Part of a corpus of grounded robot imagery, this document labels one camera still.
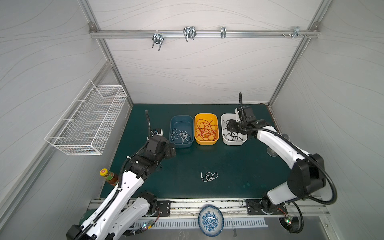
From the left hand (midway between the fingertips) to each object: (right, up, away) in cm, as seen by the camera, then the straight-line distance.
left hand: (168, 143), depth 77 cm
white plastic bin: (+37, +14, +31) cm, 50 cm away
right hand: (+37, +11, +11) cm, 40 cm away
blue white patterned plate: (+22, -36, -7) cm, 42 cm away
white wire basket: (-37, +9, -9) cm, 39 cm away
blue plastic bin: (+4, +5, +25) cm, 26 cm away
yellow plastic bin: (+23, +14, +28) cm, 39 cm away
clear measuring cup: (+64, +4, +4) cm, 64 cm away
